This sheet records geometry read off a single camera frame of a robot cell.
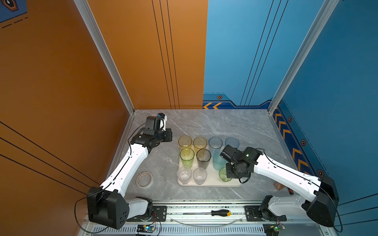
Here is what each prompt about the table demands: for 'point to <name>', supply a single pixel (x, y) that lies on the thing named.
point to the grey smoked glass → (203, 157)
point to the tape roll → (144, 180)
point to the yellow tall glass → (200, 142)
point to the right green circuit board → (272, 229)
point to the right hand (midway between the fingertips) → (228, 175)
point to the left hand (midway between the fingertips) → (171, 131)
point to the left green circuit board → (145, 228)
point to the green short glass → (223, 174)
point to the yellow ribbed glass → (184, 141)
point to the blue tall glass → (232, 141)
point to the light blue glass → (215, 144)
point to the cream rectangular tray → (212, 179)
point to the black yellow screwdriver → (220, 213)
